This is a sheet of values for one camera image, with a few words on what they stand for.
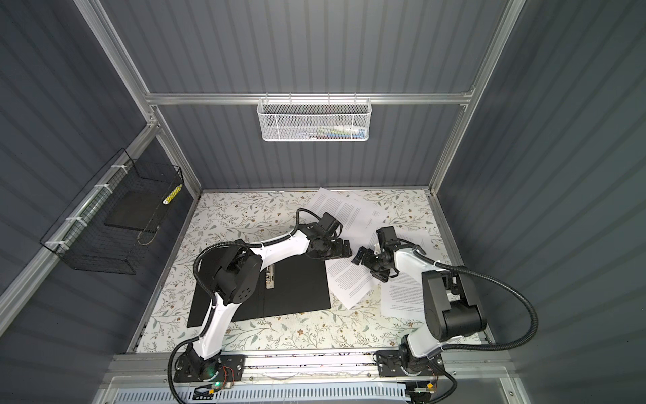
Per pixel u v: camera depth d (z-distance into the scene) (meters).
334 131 0.92
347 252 0.87
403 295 0.88
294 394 0.77
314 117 1.24
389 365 0.74
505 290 0.41
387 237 0.76
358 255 0.85
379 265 0.79
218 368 0.72
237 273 0.57
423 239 1.03
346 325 0.82
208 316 0.59
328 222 0.79
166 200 0.79
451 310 0.46
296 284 0.91
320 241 0.74
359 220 1.11
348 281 0.92
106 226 0.71
